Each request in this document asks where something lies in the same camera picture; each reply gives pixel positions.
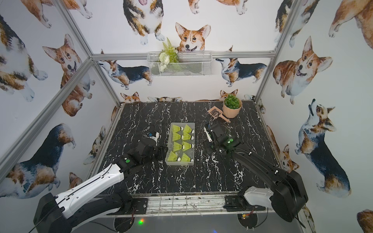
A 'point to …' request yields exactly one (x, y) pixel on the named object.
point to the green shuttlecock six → (176, 136)
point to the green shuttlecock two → (176, 128)
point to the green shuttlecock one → (187, 129)
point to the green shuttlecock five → (185, 158)
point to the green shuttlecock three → (177, 147)
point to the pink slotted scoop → (217, 112)
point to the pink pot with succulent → (231, 106)
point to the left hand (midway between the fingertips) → (167, 146)
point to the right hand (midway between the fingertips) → (207, 142)
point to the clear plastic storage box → (174, 158)
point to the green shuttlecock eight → (187, 145)
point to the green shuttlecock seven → (187, 136)
